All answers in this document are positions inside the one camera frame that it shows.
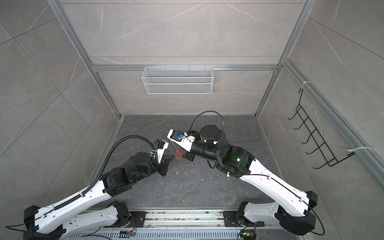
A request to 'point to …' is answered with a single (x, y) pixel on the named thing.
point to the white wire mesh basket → (175, 80)
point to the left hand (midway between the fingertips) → (174, 153)
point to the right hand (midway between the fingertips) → (175, 136)
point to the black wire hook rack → (326, 156)
